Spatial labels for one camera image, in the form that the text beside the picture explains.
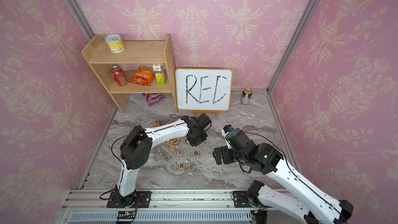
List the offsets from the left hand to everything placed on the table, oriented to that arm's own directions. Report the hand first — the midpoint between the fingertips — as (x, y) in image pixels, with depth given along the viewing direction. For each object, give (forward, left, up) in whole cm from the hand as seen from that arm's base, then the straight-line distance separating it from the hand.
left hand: (205, 142), depth 90 cm
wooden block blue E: (-14, +7, -2) cm, 16 cm away
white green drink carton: (+29, +27, +28) cm, 49 cm away
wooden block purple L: (+13, +32, -3) cm, 35 cm away
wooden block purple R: (-14, +13, -1) cm, 19 cm away
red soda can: (+27, +50, +25) cm, 62 cm away
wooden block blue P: (-6, +15, -2) cm, 16 cm away
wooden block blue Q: (-7, +5, -2) cm, 9 cm away
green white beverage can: (+32, -28, +6) cm, 43 cm away
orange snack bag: (+33, +39, +21) cm, 55 cm away
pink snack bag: (+35, +38, -1) cm, 51 cm away
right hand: (-12, -7, +16) cm, 21 cm away
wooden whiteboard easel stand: (+22, +6, -1) cm, 23 cm away
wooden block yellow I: (-3, +19, -3) cm, 20 cm away
